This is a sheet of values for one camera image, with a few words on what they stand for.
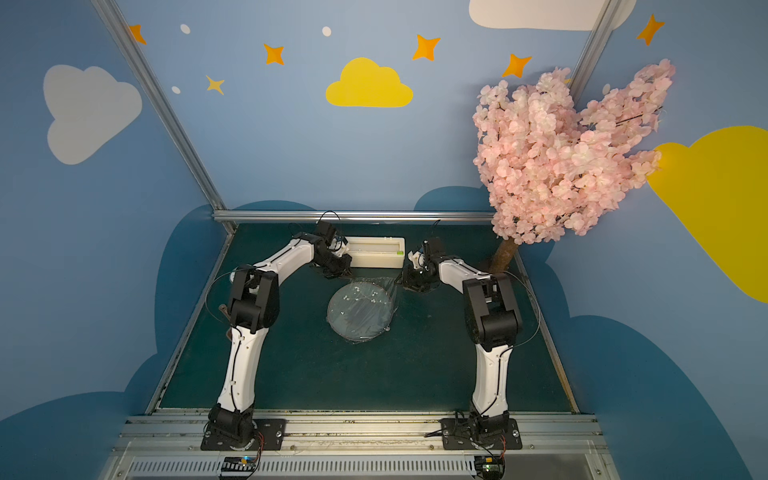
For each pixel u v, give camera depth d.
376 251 1.05
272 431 0.75
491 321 0.55
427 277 0.84
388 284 1.01
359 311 0.96
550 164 0.65
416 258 0.96
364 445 0.74
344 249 1.00
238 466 0.73
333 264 0.93
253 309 0.62
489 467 0.73
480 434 0.66
